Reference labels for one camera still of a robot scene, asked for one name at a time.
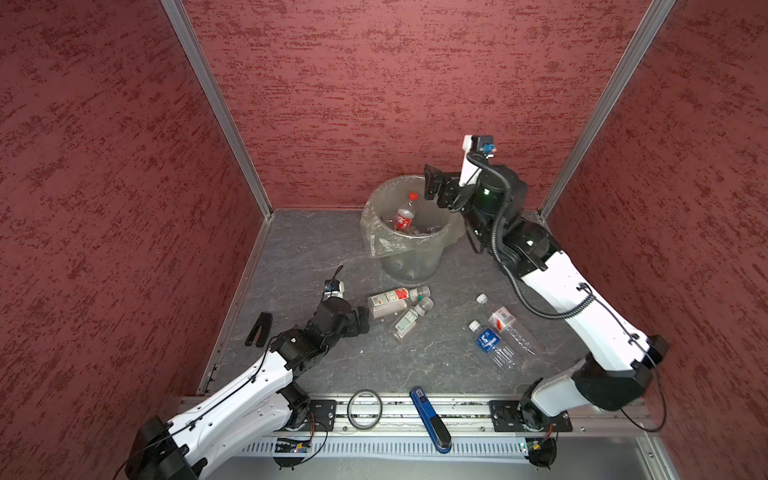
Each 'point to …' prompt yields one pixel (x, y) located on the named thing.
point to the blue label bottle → (491, 343)
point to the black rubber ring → (350, 414)
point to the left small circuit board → (290, 445)
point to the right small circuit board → (541, 451)
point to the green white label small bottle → (408, 321)
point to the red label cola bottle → (403, 219)
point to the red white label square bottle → (395, 300)
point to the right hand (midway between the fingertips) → (443, 172)
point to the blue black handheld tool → (435, 423)
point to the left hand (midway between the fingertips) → (354, 318)
